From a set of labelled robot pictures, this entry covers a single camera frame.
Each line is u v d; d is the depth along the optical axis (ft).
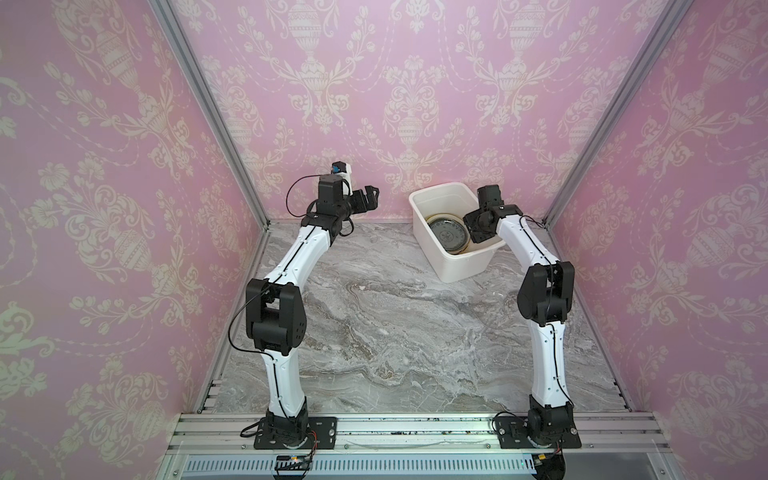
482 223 2.61
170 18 2.31
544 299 2.02
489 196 2.68
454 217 3.67
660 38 2.35
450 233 3.59
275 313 1.68
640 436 2.48
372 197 2.68
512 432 2.40
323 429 2.46
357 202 2.66
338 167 2.55
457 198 3.58
